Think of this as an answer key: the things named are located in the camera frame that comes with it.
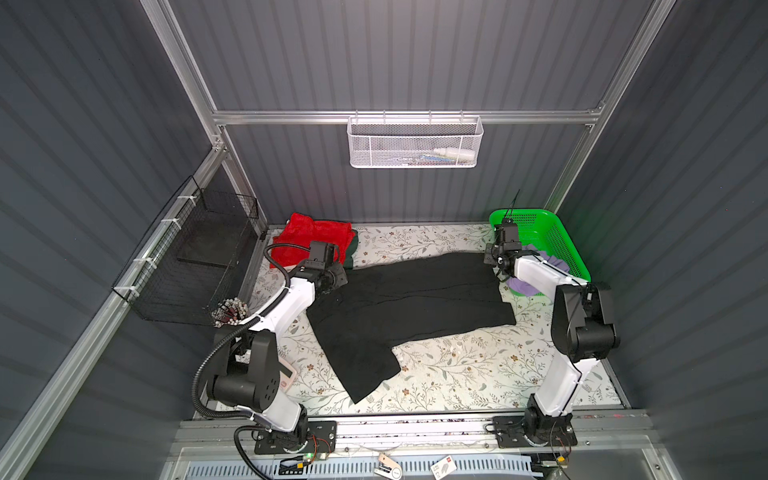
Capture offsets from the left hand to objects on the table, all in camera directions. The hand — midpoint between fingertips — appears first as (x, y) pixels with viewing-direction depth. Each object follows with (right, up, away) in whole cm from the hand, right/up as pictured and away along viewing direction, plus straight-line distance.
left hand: (337, 276), depth 91 cm
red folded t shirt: (-18, +15, +21) cm, 31 cm away
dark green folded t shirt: (+1, +3, +17) cm, 17 cm away
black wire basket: (-33, +6, -18) cm, 38 cm away
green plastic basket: (+76, +16, +26) cm, 82 cm away
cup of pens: (-26, -9, -12) cm, 31 cm away
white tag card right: (+29, -43, -22) cm, 56 cm away
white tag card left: (+16, -42, -23) cm, 51 cm away
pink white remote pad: (-12, -28, -11) cm, 32 cm away
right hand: (+54, +8, +7) cm, 55 cm away
